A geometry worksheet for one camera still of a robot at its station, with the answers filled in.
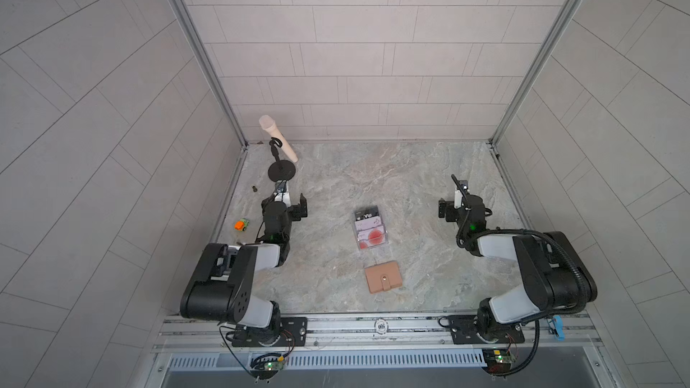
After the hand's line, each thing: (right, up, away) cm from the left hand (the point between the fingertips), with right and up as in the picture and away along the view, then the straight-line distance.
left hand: (291, 191), depth 92 cm
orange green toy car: (-16, -11, -3) cm, 20 cm away
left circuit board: (+2, -40, -27) cm, 48 cm away
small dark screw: (-15, 0, +8) cm, 17 cm away
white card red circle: (+27, -14, -6) cm, 31 cm away
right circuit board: (+59, -41, -24) cm, 76 cm away
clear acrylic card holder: (+23, -7, +3) cm, 24 cm away
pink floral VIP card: (+24, -11, -5) cm, 27 cm away
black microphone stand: (-7, +7, +11) cm, 15 cm away
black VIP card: (+26, -7, -3) cm, 27 cm away
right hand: (+58, -2, +4) cm, 58 cm away
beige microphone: (-6, +23, -6) cm, 25 cm away
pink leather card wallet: (+31, -24, -13) cm, 41 cm away
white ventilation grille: (+38, -41, -24) cm, 60 cm away
